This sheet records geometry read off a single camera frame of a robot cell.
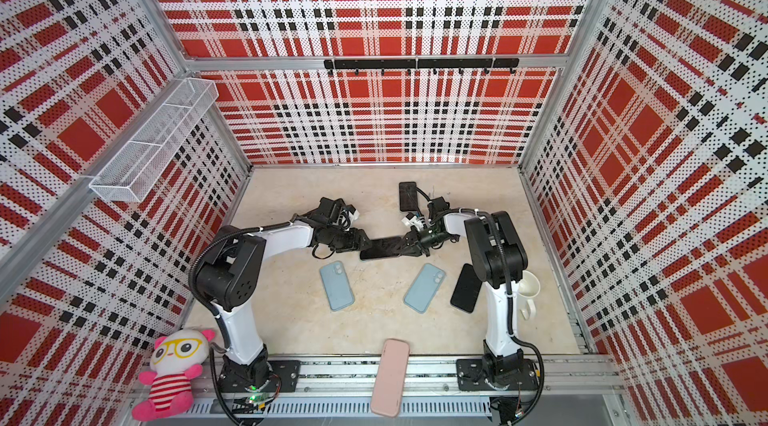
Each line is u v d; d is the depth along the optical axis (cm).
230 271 51
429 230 87
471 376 72
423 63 90
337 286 91
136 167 93
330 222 82
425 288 89
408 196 114
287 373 74
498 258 56
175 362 71
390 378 73
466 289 89
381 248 96
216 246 51
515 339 62
